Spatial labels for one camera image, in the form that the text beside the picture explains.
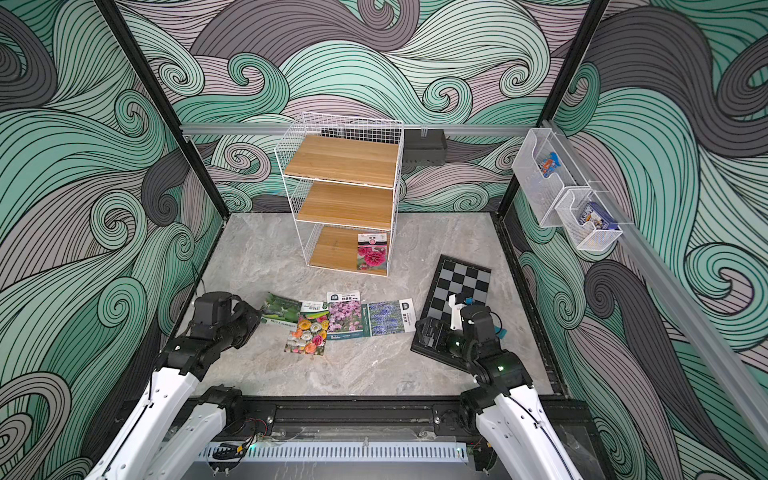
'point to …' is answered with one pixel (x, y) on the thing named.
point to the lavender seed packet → (388, 317)
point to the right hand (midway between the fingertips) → (433, 328)
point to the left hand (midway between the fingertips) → (264, 308)
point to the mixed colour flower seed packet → (309, 337)
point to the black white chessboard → (464, 280)
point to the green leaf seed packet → (282, 311)
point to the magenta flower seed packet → (372, 251)
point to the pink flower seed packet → (345, 316)
